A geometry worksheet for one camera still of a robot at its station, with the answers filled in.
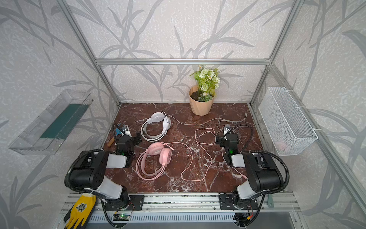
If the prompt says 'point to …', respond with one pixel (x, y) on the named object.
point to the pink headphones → (165, 154)
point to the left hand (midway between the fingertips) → (132, 128)
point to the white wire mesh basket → (289, 128)
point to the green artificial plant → (208, 81)
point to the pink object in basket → (281, 146)
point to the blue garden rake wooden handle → (118, 131)
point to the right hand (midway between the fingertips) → (226, 129)
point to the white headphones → (156, 117)
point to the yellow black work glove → (79, 214)
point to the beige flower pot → (199, 108)
